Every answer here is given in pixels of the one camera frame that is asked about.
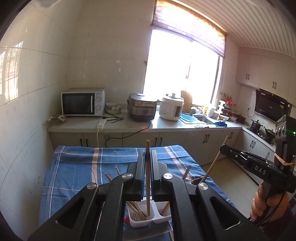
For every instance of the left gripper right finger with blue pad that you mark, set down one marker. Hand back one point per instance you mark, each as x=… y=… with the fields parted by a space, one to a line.
x=160 y=187

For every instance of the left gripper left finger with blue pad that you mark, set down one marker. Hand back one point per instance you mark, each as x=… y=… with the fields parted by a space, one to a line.
x=135 y=187

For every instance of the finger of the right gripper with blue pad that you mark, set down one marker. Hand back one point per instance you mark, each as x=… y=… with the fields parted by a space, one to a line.
x=238 y=155

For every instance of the wooden chopstick one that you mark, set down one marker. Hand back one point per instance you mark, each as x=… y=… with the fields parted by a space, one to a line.
x=147 y=175

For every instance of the wooden chopstick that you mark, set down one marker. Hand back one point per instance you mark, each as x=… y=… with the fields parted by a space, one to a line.
x=186 y=173
x=136 y=208

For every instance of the wooden chopstick five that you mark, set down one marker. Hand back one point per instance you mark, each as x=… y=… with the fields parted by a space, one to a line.
x=108 y=177

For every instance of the wooden chopstick two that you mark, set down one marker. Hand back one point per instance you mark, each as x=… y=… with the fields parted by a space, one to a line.
x=214 y=162

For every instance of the wooden chopstick seven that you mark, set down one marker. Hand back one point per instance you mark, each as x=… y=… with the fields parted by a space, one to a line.
x=163 y=211

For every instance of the white kitchen counter cabinets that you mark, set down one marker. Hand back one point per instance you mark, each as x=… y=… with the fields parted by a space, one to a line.
x=201 y=140

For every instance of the person's right hand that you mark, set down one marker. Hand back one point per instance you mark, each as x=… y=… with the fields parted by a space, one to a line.
x=259 y=205

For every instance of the white two-compartment utensil holder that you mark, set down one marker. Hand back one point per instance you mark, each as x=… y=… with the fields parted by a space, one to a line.
x=138 y=216

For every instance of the blue cloth on counter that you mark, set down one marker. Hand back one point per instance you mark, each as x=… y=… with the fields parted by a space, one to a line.
x=221 y=124

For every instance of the red object behind holder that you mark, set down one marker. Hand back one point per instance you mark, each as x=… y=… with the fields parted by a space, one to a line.
x=127 y=220

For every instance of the black range hood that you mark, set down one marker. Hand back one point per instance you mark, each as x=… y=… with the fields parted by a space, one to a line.
x=271 y=106

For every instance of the white power strip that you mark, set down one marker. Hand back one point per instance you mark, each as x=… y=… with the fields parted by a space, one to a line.
x=101 y=124

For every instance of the dark rice cooker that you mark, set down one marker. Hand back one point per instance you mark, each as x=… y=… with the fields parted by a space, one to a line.
x=140 y=107

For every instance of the white rice cooker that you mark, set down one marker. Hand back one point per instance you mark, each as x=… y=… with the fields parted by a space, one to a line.
x=171 y=107

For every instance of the blue plaid tablecloth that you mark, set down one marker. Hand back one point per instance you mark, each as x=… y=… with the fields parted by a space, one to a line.
x=72 y=168

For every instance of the bowl of eggs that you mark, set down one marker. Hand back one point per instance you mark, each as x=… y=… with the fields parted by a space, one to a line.
x=112 y=108

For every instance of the wooden cutting board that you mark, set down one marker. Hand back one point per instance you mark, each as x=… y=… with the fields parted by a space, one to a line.
x=187 y=101

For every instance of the white microwave oven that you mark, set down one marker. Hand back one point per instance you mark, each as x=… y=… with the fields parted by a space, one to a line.
x=83 y=102

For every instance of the bamboo window blind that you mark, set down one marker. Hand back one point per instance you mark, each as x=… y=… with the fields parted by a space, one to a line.
x=181 y=20

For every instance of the white upper wall cabinets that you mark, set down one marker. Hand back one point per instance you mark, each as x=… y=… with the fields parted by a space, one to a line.
x=269 y=70

